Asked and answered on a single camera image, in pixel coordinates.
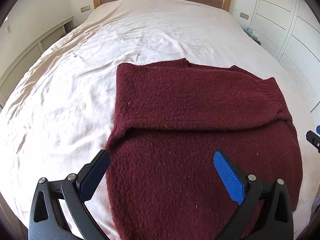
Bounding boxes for low white wall cabinet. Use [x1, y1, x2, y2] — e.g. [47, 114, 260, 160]
[1, 17, 74, 107]

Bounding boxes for items on nightstand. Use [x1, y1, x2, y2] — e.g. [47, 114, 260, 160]
[245, 27, 257, 39]

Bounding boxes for dark red knit sweater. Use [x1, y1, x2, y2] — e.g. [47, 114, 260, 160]
[106, 59, 303, 239]

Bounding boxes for wooden nightstand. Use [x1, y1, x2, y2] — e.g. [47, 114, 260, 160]
[244, 29, 261, 45]

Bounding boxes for wall switch plate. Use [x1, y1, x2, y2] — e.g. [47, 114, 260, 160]
[80, 5, 91, 12]
[240, 12, 249, 20]

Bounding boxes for left wall switch plate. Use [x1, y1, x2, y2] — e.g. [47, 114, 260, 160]
[80, 5, 91, 12]

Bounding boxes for white bed sheet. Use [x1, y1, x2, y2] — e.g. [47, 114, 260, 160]
[1, 0, 319, 236]

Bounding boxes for right wall switch plate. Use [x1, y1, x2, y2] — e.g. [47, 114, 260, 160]
[240, 12, 249, 20]

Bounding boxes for white sliding wardrobe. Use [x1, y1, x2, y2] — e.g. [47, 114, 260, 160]
[249, 0, 319, 111]

